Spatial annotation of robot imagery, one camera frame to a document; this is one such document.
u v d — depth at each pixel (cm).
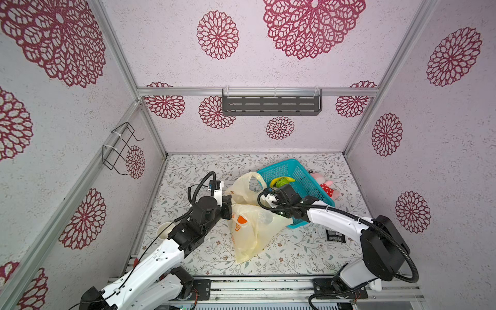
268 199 79
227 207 65
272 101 95
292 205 66
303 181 102
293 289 76
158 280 60
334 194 95
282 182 100
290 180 105
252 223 75
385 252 44
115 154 75
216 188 63
